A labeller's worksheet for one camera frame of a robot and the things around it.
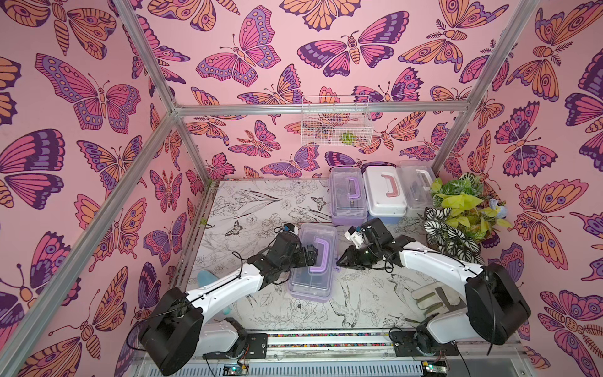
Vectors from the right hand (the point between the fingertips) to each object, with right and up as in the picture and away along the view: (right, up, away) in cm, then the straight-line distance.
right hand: (340, 261), depth 83 cm
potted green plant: (+39, +17, -7) cm, 43 cm away
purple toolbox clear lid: (-9, -8, +1) cm, 12 cm away
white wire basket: (+2, +54, +23) cm, 59 cm away
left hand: (-10, +3, +2) cm, 11 cm away
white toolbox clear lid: (+39, +32, +24) cm, 56 cm away
